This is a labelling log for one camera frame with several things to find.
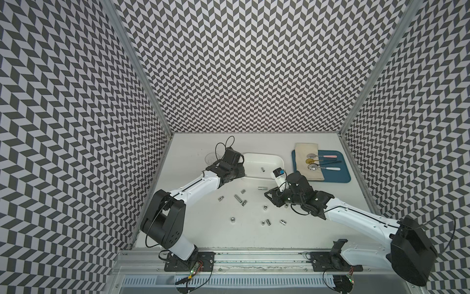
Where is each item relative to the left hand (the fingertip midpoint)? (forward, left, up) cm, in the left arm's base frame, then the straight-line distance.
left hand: (240, 170), depth 89 cm
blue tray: (+3, -57, -11) cm, 58 cm away
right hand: (-14, -13, 0) cm, 19 cm away
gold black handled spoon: (+12, -40, -9) cm, 42 cm away
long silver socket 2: (-5, -12, -10) cm, 16 cm away
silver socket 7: (-22, -20, -10) cm, 31 cm away
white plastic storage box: (+9, -11, -8) cm, 16 cm away
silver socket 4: (+7, -12, -10) cm, 18 cm away
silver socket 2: (-6, -1, -10) cm, 12 cm away
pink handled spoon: (+16, -42, -9) cm, 45 cm away
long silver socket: (-10, +1, -11) cm, 15 cm away
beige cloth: (+20, -37, -8) cm, 43 cm away
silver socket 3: (-12, -2, -10) cm, 16 cm away
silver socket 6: (-22, -13, -10) cm, 27 cm away
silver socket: (-11, +10, -8) cm, 17 cm away
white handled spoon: (+8, -41, -10) cm, 43 cm away
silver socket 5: (-22, -11, -9) cm, 26 cm away
